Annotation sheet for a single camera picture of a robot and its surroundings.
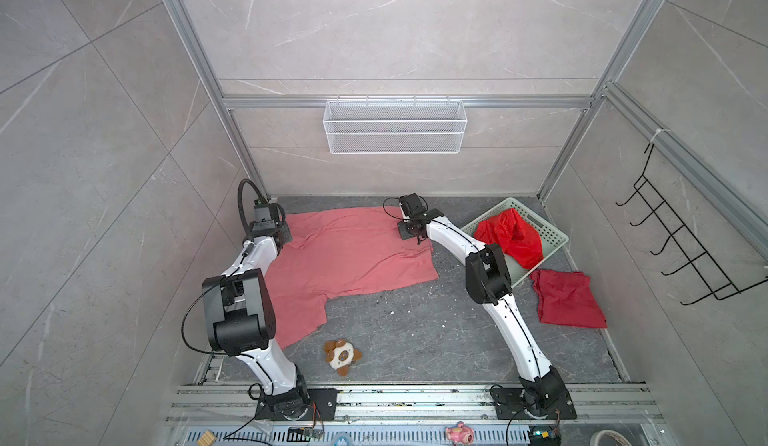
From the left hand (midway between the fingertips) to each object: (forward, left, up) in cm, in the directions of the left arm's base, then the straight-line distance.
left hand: (270, 225), depth 94 cm
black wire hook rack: (-34, -104, +20) cm, 111 cm away
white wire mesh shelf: (+28, -41, +17) cm, 53 cm away
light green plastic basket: (-2, -95, -8) cm, 95 cm away
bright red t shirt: (-4, -80, -4) cm, 80 cm away
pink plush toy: (-56, -53, -10) cm, 77 cm away
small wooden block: (-54, +7, -12) cm, 56 cm away
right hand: (+9, -45, -13) cm, 48 cm away
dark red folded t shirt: (-24, -92, -11) cm, 96 cm away
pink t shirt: (0, -20, -17) cm, 26 cm away
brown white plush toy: (-37, -24, -10) cm, 45 cm away
